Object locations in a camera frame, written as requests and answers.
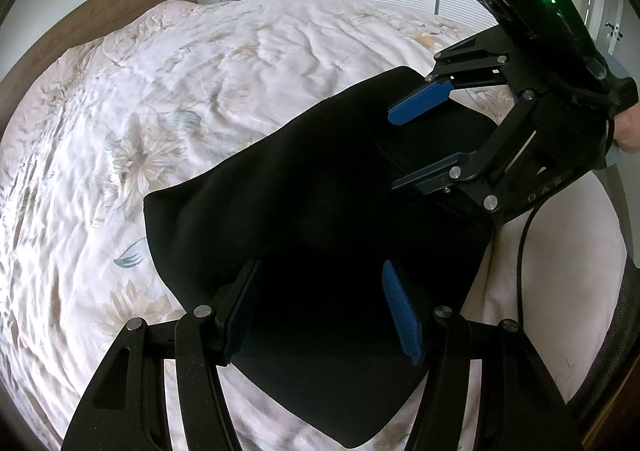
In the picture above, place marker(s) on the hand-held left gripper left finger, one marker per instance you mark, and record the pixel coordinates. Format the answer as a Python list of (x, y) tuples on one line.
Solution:
[(239, 313)]

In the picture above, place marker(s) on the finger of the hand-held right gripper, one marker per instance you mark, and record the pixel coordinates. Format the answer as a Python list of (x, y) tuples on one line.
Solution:
[(450, 176), (417, 103)]

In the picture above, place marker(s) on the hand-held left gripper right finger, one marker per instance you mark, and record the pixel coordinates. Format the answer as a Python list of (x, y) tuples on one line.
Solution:
[(400, 311)]

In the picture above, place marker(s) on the black pants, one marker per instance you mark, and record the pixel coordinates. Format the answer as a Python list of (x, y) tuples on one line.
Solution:
[(310, 211)]

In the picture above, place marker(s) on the person's right forearm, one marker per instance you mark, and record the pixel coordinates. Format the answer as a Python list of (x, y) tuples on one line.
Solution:
[(629, 131)]

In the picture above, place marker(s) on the dark grey bed base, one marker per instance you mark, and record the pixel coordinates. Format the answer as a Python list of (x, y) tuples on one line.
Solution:
[(612, 331)]

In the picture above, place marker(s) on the floral white quilt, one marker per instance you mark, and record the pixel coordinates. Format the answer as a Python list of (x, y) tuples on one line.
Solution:
[(150, 106)]

